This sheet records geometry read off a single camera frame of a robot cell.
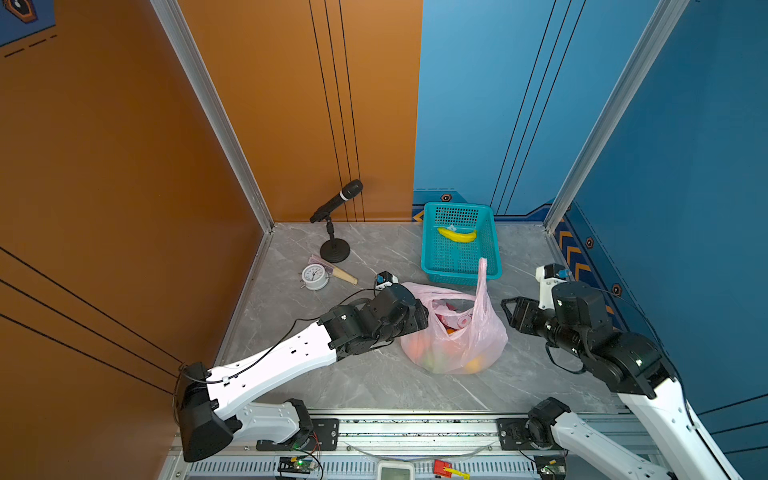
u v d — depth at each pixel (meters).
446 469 0.68
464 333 0.74
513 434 0.73
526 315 0.56
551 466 0.71
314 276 1.00
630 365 0.40
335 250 1.12
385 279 0.65
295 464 0.71
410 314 0.54
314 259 1.07
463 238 1.14
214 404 0.39
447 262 1.09
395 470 0.67
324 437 0.74
